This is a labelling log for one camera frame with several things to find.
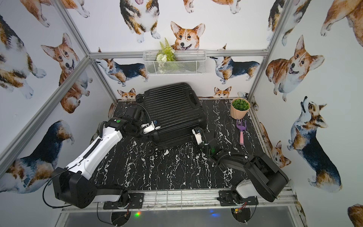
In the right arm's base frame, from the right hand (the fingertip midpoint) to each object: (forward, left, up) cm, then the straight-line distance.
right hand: (190, 140), depth 87 cm
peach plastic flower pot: (+22, -33, -4) cm, 40 cm away
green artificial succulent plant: (+28, -36, +1) cm, 46 cm away
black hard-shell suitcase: (+15, +8, +11) cm, 20 cm away
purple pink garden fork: (+16, -37, -10) cm, 42 cm away
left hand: (+1, +23, +9) cm, 25 cm away
